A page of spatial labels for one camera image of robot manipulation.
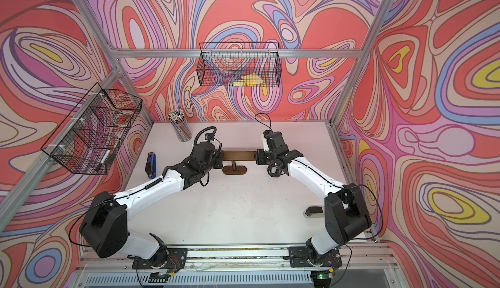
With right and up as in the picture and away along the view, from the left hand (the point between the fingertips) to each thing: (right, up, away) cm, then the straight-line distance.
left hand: (223, 153), depth 86 cm
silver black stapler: (+39, -24, -5) cm, 46 cm away
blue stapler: (-38, -7, +10) cm, 40 cm away
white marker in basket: (-43, 0, -13) cm, 45 cm away
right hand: (+16, -3, +1) cm, 16 cm away
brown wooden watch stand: (+5, -1, +1) cm, 5 cm away
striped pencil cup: (-25, +13, +17) cm, 33 cm away
